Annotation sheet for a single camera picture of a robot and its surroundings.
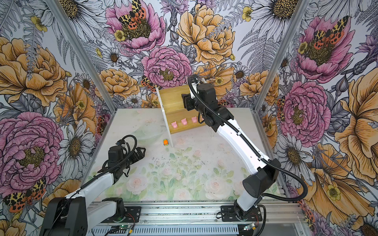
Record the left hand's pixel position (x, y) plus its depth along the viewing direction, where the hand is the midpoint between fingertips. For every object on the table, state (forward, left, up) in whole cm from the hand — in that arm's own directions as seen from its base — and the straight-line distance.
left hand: (140, 155), depth 90 cm
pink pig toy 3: (+14, -21, +12) cm, 28 cm away
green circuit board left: (-35, +5, -8) cm, 36 cm away
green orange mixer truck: (+11, -13, -3) cm, 18 cm away
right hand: (+13, -29, +34) cm, 47 cm away
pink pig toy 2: (+16, -26, +13) cm, 33 cm away
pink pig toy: (+17, -33, +13) cm, 39 cm away
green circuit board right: (-35, -59, -5) cm, 69 cm away
